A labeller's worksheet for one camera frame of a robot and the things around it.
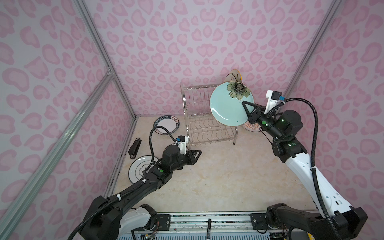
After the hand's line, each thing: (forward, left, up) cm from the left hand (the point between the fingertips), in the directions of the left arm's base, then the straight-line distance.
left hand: (201, 150), depth 77 cm
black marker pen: (-32, -3, -19) cm, 37 cm away
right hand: (+7, -18, +26) cm, 32 cm away
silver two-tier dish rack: (+29, -1, -15) cm, 33 cm away
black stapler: (+14, +44, -18) cm, 50 cm away
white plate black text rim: (+36, +22, -20) cm, 46 cm away
